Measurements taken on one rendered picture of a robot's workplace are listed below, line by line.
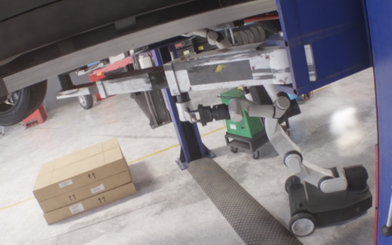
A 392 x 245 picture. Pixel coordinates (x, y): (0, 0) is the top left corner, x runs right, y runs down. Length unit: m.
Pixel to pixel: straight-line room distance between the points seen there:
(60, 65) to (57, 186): 2.65
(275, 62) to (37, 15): 0.71
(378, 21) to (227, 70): 0.39
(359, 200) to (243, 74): 1.81
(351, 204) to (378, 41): 1.77
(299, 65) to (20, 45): 0.81
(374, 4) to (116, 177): 3.12
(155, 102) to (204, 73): 4.63
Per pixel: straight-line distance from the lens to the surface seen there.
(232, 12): 1.07
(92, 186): 3.52
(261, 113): 1.72
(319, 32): 0.76
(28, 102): 2.63
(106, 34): 1.42
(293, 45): 0.72
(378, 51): 0.80
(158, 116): 5.54
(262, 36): 11.41
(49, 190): 3.57
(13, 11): 1.04
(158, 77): 0.98
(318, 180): 2.43
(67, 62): 0.97
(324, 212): 2.39
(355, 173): 2.46
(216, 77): 0.85
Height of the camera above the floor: 1.67
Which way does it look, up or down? 18 degrees down
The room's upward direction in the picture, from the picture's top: 16 degrees counter-clockwise
